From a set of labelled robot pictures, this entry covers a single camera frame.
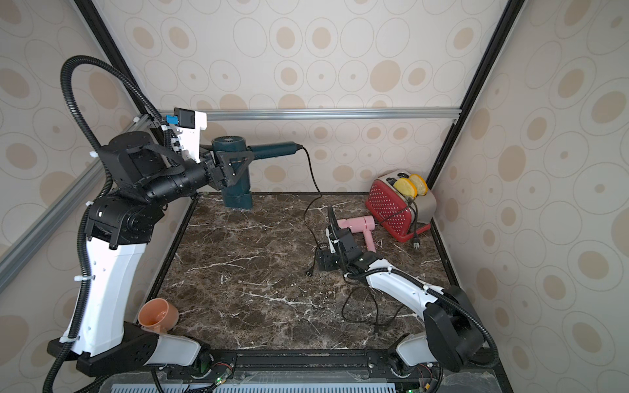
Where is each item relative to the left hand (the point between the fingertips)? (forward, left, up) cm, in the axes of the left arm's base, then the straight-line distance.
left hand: (249, 151), depth 50 cm
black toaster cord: (+13, -54, -54) cm, 77 cm away
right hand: (+1, -16, -45) cm, 48 cm away
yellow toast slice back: (+28, -53, -35) cm, 70 cm away
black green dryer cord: (+1, -11, -55) cm, 56 cm away
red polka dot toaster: (+18, -46, -43) cm, 66 cm away
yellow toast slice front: (+28, -48, -36) cm, 66 cm away
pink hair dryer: (+21, -31, -52) cm, 64 cm away
